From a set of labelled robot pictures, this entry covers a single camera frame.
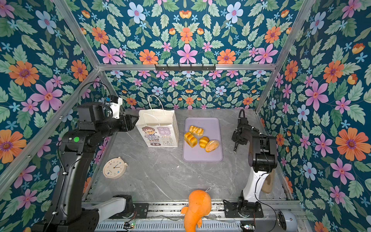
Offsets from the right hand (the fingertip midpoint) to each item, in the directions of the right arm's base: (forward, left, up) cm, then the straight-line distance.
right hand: (237, 139), depth 102 cm
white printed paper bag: (-8, +51, +24) cm, 57 cm away
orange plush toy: (-43, +28, +8) cm, 52 cm away
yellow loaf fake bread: (-5, +34, +7) cm, 35 cm away
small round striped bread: (-4, +25, +4) cm, 26 cm away
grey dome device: (-50, -11, +7) cm, 51 cm away
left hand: (-13, +57, +41) cm, 71 cm away
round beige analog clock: (-22, +79, +2) cm, 82 cm away
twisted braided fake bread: (+4, +30, +4) cm, 30 cm away
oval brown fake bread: (-8, +20, +4) cm, 22 cm away
